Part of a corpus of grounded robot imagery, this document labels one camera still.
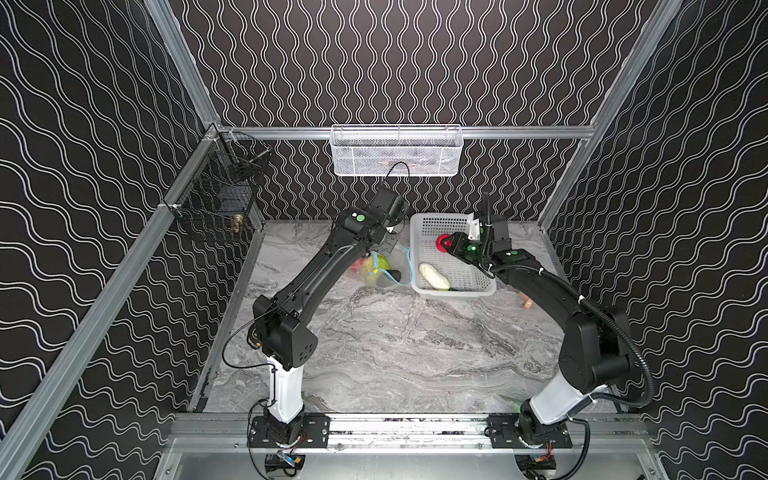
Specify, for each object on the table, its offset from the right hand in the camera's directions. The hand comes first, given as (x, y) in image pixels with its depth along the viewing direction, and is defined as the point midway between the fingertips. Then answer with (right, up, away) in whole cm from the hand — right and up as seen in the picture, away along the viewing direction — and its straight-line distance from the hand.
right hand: (447, 243), depth 89 cm
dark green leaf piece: (+5, -15, +11) cm, 19 cm away
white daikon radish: (-2, -12, +11) cm, 16 cm away
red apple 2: (-28, -8, +6) cm, 30 cm away
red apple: (-2, 0, -1) cm, 2 cm away
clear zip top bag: (-13, -8, +6) cm, 17 cm away
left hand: (-18, +1, -9) cm, 20 cm away
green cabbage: (-22, -7, +9) cm, 24 cm away
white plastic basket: (+9, -12, +14) cm, 21 cm away
